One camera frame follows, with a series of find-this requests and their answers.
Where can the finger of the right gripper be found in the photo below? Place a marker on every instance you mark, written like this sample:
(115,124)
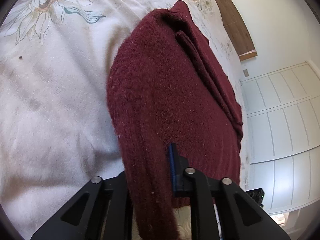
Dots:
(257,195)

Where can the dark red knitted sweater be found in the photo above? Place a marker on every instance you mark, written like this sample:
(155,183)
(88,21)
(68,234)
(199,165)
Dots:
(166,86)

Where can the wooden headboard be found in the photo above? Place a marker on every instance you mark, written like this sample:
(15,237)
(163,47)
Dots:
(236,30)

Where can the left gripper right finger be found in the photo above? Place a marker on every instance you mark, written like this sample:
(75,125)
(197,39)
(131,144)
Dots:
(220,209)

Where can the white panelled wardrobe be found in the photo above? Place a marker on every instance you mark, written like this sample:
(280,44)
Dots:
(282,110)

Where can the white floral duvet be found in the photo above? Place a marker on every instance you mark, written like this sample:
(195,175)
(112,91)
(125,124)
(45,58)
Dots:
(56,132)

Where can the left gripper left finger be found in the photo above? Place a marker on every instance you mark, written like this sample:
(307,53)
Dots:
(101,209)

